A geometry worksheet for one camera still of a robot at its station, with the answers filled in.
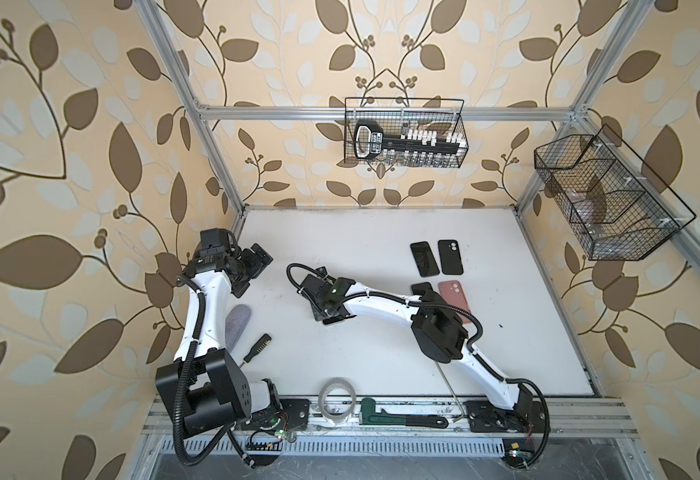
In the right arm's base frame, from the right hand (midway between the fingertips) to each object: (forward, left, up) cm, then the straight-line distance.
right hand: (327, 307), depth 93 cm
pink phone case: (+5, -41, -2) cm, 42 cm away
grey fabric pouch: (-5, +27, +3) cm, 27 cm away
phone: (+5, -31, +1) cm, 31 cm away
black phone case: (+18, -43, 0) cm, 47 cm away
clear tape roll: (-23, -2, +2) cm, 23 cm away
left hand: (+5, +17, +18) cm, 25 cm away
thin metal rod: (-30, -36, -1) cm, 47 cm away
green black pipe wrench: (-30, -12, +1) cm, 33 cm away
